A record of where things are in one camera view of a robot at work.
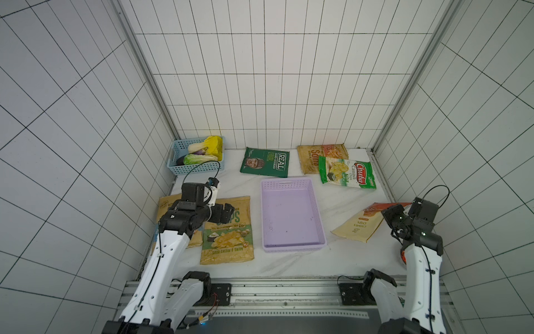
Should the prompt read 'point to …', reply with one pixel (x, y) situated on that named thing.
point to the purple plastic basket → (290, 218)
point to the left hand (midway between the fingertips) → (218, 211)
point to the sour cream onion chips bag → (229, 242)
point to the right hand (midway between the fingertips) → (378, 205)
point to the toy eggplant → (180, 161)
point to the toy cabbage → (198, 159)
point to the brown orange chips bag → (309, 155)
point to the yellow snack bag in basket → (215, 146)
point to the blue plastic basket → (180, 147)
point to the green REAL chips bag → (265, 161)
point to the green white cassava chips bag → (346, 172)
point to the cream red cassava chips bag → (361, 227)
